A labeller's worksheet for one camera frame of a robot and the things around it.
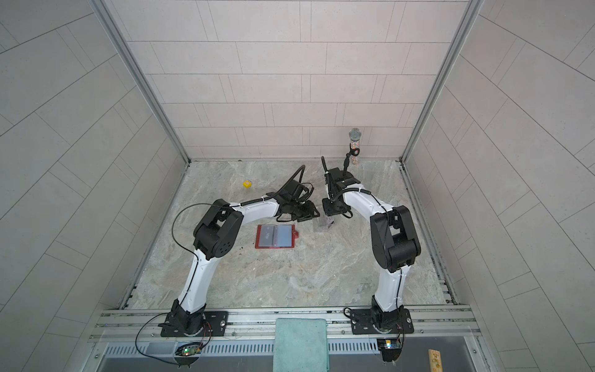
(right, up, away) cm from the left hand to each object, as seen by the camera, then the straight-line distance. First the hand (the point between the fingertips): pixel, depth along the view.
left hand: (323, 212), depth 95 cm
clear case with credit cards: (-1, -5, -2) cm, 5 cm away
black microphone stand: (+13, +25, +1) cm, 29 cm away
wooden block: (+30, -37, -31) cm, 57 cm away
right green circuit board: (+18, -36, -28) cm, 49 cm away
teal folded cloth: (-8, -35, -28) cm, 46 cm away
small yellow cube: (-35, +11, +10) cm, 38 cm away
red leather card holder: (-19, -8, -6) cm, 22 cm away
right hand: (+3, +1, -1) cm, 3 cm away
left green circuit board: (-40, -34, -31) cm, 61 cm away
